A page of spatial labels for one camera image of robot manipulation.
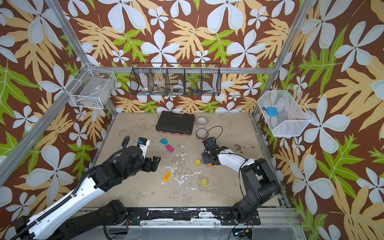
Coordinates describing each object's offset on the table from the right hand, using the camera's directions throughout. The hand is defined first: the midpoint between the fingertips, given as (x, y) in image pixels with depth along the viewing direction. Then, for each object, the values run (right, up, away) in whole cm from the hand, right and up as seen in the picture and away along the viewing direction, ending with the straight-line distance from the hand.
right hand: (209, 157), depth 93 cm
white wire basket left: (-70, +42, -7) cm, 82 cm away
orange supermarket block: (0, -4, -3) cm, 5 cm away
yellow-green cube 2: (-7, -3, -3) cm, 8 cm away
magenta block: (-26, +5, +7) cm, 27 cm away
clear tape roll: (-3, +23, +22) cm, 32 cm away
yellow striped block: (-26, -10, -7) cm, 28 cm away
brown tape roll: (-5, +11, +12) cm, 17 cm away
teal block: (-31, +9, +10) cm, 34 cm away
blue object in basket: (+36, +29, -7) cm, 47 cm away
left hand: (-30, +5, -21) cm, 37 cm away
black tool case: (-23, +22, +17) cm, 36 cm away
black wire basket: (-21, +51, +5) cm, 55 cm away
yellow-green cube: (-4, -12, -9) cm, 16 cm away
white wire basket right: (+42, +28, -8) cm, 51 cm away
